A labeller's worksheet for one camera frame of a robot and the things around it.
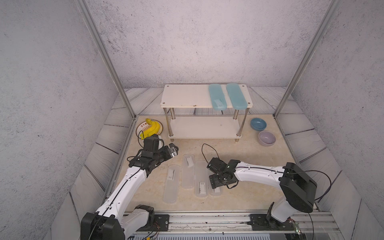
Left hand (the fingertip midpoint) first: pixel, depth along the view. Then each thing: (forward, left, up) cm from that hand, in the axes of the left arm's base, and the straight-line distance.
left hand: (175, 150), depth 81 cm
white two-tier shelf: (+24, -13, +18) cm, 33 cm away
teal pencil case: (+22, -34, +18) cm, 45 cm away
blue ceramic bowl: (+31, -59, -15) cm, 68 cm away
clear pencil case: (-12, +2, -16) cm, 20 cm away
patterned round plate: (+30, +30, -16) cm, 45 cm away
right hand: (-12, -24, -14) cm, 30 cm away
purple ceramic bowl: (+17, -60, -14) cm, 64 cm away
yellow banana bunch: (+24, +18, -10) cm, 32 cm away
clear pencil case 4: (-17, -22, -16) cm, 32 cm away
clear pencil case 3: (-16, -14, -15) cm, 26 cm away
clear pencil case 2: (-5, -7, -15) cm, 17 cm away
